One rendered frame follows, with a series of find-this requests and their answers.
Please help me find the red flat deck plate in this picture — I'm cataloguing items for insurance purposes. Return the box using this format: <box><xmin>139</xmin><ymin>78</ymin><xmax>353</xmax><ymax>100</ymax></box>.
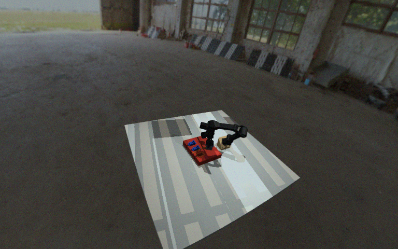
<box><xmin>183</xmin><ymin>136</ymin><xmax>222</xmax><ymax>166</ymax></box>

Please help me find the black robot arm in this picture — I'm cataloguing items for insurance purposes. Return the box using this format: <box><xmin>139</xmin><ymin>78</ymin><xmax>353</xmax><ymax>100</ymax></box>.
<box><xmin>200</xmin><ymin>120</ymin><xmax>248</xmax><ymax>146</ymax></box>

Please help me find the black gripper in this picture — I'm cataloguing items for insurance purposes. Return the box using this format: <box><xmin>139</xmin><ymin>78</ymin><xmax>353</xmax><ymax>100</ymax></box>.
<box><xmin>206</xmin><ymin>131</ymin><xmax>215</xmax><ymax>148</ymax></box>

